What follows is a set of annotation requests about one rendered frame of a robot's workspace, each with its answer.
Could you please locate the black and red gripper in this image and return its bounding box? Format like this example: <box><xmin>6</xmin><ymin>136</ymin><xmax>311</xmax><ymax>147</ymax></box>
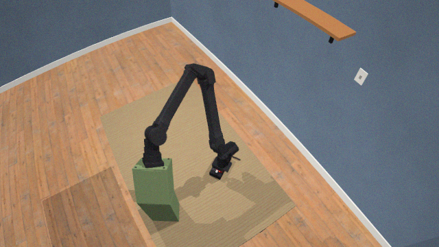
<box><xmin>212</xmin><ymin>156</ymin><xmax>232</xmax><ymax>172</ymax></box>

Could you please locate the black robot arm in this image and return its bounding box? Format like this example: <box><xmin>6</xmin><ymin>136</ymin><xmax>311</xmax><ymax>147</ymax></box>
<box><xmin>142</xmin><ymin>63</ymin><xmax>239</xmax><ymax>168</ymax></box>

